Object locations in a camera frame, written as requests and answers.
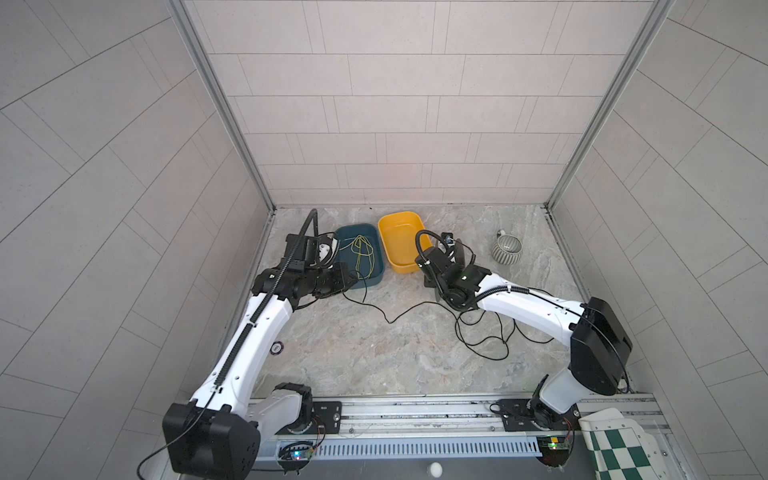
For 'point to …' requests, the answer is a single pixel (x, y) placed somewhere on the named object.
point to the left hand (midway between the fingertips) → (364, 275)
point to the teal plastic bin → (346, 234)
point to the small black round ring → (276, 348)
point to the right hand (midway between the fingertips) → (431, 270)
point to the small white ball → (436, 469)
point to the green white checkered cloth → (620, 449)
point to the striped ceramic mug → (507, 249)
